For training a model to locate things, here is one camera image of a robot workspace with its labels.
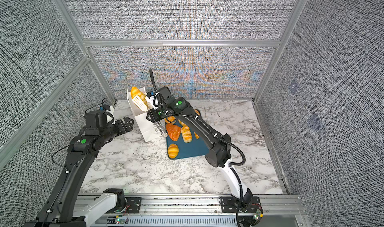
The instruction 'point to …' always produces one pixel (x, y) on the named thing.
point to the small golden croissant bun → (173, 150)
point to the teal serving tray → (189, 142)
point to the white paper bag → (147, 129)
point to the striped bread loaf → (186, 134)
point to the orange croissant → (173, 131)
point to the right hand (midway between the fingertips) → (150, 115)
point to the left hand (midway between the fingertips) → (126, 122)
